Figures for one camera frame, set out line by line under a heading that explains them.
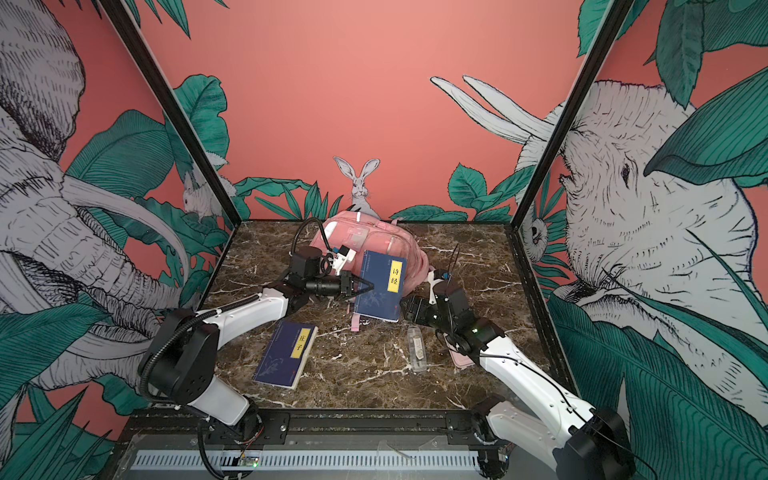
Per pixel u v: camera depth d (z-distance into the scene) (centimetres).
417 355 85
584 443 39
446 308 58
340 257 80
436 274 73
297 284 69
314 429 75
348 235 111
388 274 84
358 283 80
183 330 45
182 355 45
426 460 71
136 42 73
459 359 83
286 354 86
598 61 77
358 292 78
